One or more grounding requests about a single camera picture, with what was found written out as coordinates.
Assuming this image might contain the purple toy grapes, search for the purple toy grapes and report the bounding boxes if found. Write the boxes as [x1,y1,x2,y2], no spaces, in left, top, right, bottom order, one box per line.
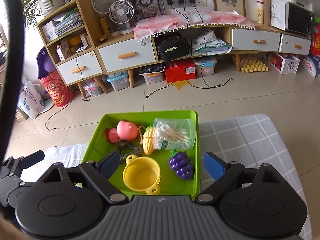
[168,150,195,180]

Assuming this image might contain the wooden white TV cabinet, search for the wooden white TV cabinet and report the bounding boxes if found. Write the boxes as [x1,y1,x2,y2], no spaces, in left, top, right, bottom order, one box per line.
[37,0,311,86]

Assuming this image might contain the clear cotton swab jar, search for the clear cotton swab jar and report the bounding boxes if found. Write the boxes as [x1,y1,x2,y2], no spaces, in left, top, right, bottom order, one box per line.
[152,118,196,150]

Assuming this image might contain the pink lace cloth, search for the pink lace cloth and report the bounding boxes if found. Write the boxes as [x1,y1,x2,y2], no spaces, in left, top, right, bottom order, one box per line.
[133,11,255,41]

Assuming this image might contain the white desk fan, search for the white desk fan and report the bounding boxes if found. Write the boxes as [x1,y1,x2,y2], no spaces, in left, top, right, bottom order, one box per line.
[108,0,135,34]

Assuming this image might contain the black case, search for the black case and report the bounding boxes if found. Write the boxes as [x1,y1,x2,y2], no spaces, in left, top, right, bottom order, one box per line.
[156,33,189,62]

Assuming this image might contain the red printed bucket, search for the red printed bucket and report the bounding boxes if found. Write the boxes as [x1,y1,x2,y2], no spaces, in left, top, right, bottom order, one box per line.
[40,70,75,107]

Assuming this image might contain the framed cat picture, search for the framed cat picture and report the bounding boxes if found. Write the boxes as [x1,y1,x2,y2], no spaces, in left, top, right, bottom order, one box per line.
[129,0,165,22]

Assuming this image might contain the blue-lid clear storage bin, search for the blue-lid clear storage bin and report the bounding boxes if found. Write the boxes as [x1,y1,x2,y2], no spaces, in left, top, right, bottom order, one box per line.
[107,70,130,92]

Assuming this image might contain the pink toy pig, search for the pink toy pig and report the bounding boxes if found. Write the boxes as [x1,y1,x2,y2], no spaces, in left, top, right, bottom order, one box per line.
[104,120,139,144]

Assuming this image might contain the red cardboard box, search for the red cardboard box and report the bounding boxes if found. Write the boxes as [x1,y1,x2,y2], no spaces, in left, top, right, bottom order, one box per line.
[164,59,197,83]

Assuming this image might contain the yellow toy pot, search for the yellow toy pot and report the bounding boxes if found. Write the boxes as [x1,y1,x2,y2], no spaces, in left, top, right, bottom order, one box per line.
[123,154,161,195]

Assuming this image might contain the white paper shopping bag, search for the white paper shopping bag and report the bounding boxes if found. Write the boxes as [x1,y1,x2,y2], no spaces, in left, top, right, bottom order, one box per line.
[17,81,44,120]

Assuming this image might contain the grey checked tablecloth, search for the grey checked tablecloth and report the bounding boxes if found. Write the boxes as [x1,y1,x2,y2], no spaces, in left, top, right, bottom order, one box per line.
[15,113,313,240]

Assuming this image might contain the white toy box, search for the white toy box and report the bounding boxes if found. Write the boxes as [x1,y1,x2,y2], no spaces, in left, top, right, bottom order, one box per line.
[266,53,300,74]

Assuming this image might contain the yellow egg tray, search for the yellow egg tray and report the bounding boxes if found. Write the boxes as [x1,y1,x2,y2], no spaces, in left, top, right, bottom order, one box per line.
[231,54,268,74]

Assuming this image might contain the black microwave oven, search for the black microwave oven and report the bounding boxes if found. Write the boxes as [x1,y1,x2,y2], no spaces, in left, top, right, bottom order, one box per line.
[285,2,315,36]

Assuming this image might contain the yellow toy corn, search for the yellow toy corn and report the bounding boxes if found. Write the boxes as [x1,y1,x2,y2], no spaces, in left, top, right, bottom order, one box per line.
[142,124,155,155]

